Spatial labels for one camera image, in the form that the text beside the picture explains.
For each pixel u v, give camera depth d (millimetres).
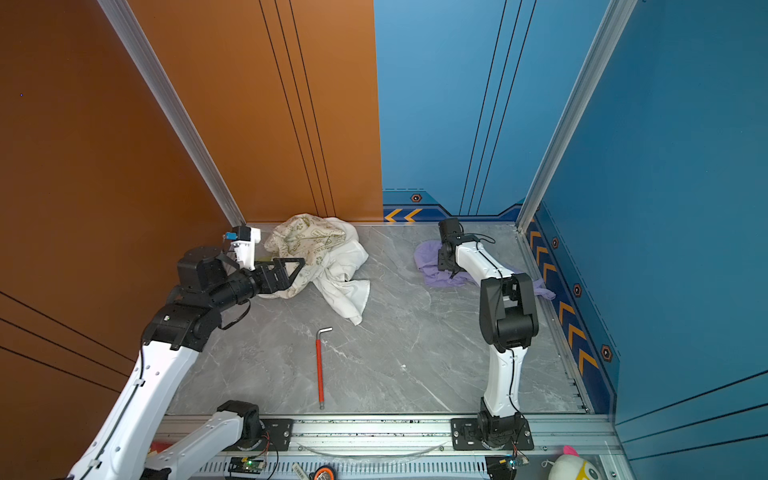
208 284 503
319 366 846
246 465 704
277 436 749
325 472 665
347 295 963
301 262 644
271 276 590
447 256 750
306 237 1054
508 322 530
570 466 646
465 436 725
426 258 1040
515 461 696
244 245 597
